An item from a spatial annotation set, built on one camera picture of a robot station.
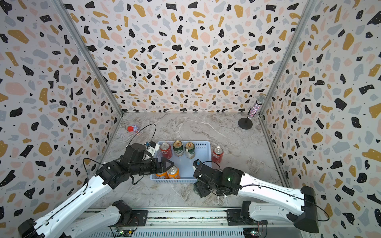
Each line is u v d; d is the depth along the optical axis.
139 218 0.73
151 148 0.66
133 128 1.06
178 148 0.90
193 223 0.74
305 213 0.39
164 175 0.80
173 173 0.79
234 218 0.74
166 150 0.88
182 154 0.95
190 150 0.88
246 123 1.16
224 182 0.48
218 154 0.86
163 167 0.62
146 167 0.61
